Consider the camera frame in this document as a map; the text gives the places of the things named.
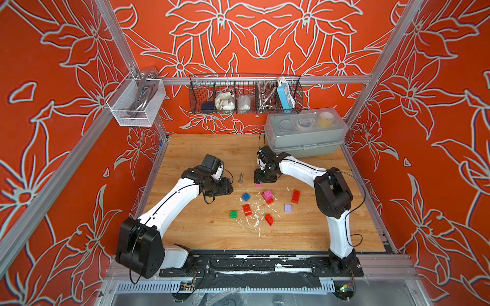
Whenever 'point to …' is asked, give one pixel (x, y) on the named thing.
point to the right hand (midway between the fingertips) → (254, 180)
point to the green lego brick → (233, 213)
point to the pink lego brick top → (259, 185)
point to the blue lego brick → (245, 196)
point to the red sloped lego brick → (269, 219)
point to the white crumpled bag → (224, 101)
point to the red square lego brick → (247, 210)
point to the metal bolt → (240, 180)
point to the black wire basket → (245, 94)
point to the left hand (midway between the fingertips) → (228, 188)
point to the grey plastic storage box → (307, 133)
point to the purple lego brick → (288, 208)
